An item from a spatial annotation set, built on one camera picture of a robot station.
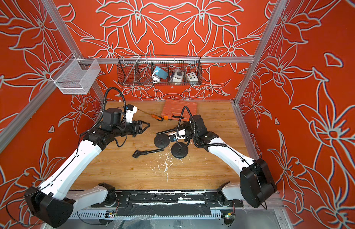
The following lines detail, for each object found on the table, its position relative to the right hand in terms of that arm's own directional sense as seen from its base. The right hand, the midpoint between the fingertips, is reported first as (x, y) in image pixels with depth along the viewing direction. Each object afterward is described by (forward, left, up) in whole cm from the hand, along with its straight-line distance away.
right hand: (176, 123), depth 81 cm
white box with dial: (+29, 0, +12) cm, 32 cm away
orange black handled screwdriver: (+19, +17, -17) cm, 30 cm away
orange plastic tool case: (+23, +4, -14) cm, 27 cm away
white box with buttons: (+33, -10, +10) cm, 35 cm away
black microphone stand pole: (-5, +6, -1) cm, 8 cm away
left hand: (-6, +15, +7) cm, 18 cm away
